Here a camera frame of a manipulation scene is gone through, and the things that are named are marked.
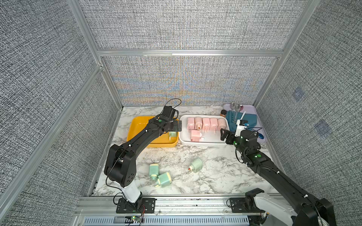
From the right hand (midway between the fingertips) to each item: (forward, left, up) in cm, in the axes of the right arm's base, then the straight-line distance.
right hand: (228, 127), depth 80 cm
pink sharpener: (+14, +20, -15) cm, 29 cm away
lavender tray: (+35, -33, -24) cm, 54 cm away
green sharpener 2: (-16, +18, -15) cm, 29 cm away
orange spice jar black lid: (+22, -4, -13) cm, 25 cm away
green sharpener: (+5, +33, -16) cm, 37 cm away
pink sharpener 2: (+14, +15, -15) cm, 25 cm away
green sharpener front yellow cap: (-25, +37, -15) cm, 47 cm away
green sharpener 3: (-20, +42, -13) cm, 49 cm away
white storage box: (+8, +24, -22) cm, 34 cm away
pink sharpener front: (+4, +17, -16) cm, 24 cm away
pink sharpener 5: (+12, -1, -13) cm, 18 cm away
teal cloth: (+25, -14, -22) cm, 36 cm away
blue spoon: (+7, -30, -21) cm, 37 cm away
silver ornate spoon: (+33, -20, -21) cm, 44 cm away
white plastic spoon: (+26, -23, -21) cm, 41 cm away
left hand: (+6, +29, -5) cm, 30 cm away
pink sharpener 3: (+13, +9, -15) cm, 22 cm away
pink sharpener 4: (+13, +4, -15) cm, 20 cm away
